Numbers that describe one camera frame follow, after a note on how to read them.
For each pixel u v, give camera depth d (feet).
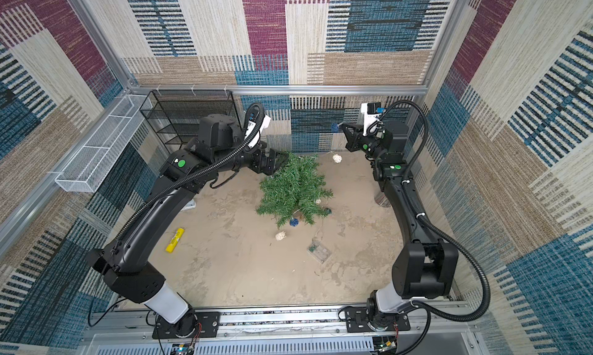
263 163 1.84
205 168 1.30
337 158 2.51
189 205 1.54
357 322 2.39
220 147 1.56
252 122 1.76
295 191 2.38
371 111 2.06
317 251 2.87
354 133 2.25
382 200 3.26
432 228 1.44
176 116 3.45
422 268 1.40
